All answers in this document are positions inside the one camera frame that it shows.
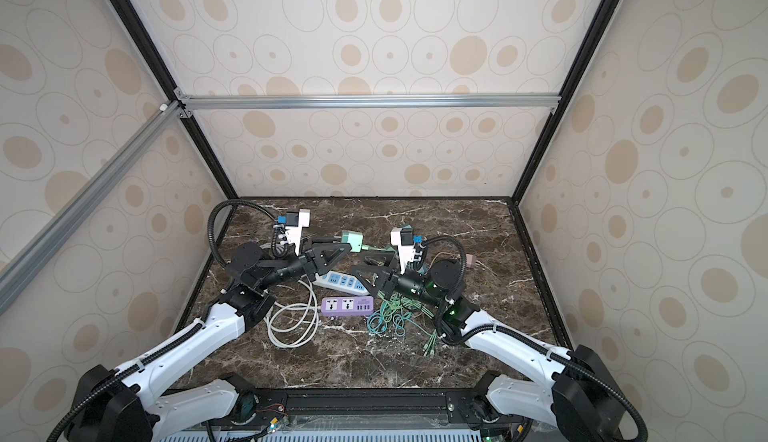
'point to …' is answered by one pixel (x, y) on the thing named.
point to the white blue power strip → (341, 282)
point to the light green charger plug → (354, 239)
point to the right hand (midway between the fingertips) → (358, 268)
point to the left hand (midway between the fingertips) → (353, 252)
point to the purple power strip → (347, 305)
